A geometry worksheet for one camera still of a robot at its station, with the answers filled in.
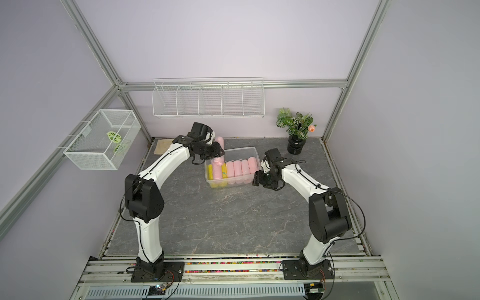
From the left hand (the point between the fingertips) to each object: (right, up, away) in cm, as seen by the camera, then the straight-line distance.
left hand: (222, 153), depth 90 cm
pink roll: (-3, -5, 0) cm, 5 cm away
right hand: (+17, -14, -1) cm, 22 cm away
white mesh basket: (-52, +3, -9) cm, 53 cm away
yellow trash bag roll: (-8, -10, +9) cm, 16 cm away
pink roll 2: (+2, -9, +12) cm, 15 cm away
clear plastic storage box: (+3, -1, +24) cm, 24 cm away
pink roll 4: (+11, -8, +11) cm, 17 cm away
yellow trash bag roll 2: (-1, -9, +11) cm, 14 cm away
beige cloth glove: (-43, +5, +29) cm, 52 cm away
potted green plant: (+38, +13, +5) cm, 41 cm away
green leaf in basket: (-46, +7, -10) cm, 48 cm away
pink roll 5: (+15, -6, +12) cm, 20 cm away
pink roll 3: (+7, -8, +12) cm, 16 cm away
